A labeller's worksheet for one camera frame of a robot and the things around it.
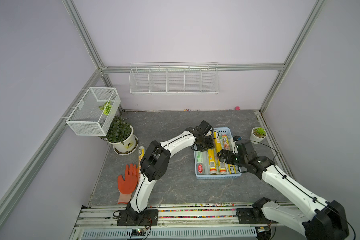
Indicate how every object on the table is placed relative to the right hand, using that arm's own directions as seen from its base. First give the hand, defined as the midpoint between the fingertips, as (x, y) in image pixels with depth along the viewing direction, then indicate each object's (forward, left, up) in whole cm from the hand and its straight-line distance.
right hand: (223, 154), depth 83 cm
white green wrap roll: (0, +9, -9) cm, 13 cm away
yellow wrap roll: (-7, +6, -4) cm, 10 cm away
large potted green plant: (+12, +60, +2) cm, 61 cm away
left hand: (+6, +4, -4) cm, 8 cm away
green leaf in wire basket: (+20, +65, +17) cm, 70 cm away
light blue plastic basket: (-6, 0, -5) cm, 7 cm away
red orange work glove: (-13, +54, -13) cm, 57 cm away
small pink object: (+50, -23, -13) cm, 56 cm away
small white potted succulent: (+16, -26, -5) cm, 31 cm away
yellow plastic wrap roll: (+10, -6, -9) cm, 15 cm away
